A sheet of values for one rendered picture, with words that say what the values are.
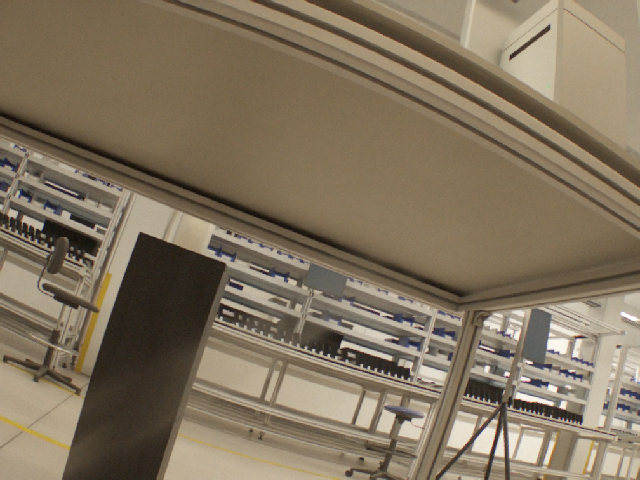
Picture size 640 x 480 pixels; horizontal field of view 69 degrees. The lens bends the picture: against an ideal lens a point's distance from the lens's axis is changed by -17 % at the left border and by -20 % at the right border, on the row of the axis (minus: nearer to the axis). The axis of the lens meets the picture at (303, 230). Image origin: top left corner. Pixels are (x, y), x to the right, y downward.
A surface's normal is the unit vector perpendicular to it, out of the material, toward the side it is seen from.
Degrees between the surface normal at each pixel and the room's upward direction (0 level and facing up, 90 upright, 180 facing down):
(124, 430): 90
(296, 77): 180
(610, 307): 90
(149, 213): 90
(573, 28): 90
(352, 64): 180
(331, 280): 82
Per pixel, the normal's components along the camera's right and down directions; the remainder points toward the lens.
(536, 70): -0.92, -0.36
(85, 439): 0.11, -0.24
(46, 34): -0.30, 0.92
